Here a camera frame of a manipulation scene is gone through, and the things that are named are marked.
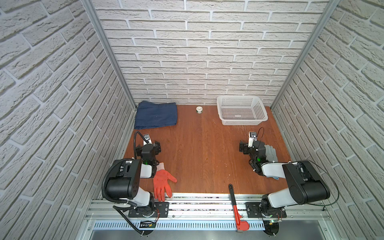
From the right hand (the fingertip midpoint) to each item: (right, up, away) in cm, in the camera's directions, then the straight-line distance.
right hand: (249, 139), depth 94 cm
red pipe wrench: (-13, -38, -25) cm, 47 cm away
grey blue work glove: (+14, -10, -2) cm, 17 cm away
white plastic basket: (+2, +21, +24) cm, 32 cm away
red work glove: (-54, -23, -12) cm, 60 cm away
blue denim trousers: (-70, +17, +20) cm, 75 cm away
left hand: (-65, -1, -2) cm, 65 cm away
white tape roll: (-32, +21, +22) cm, 44 cm away
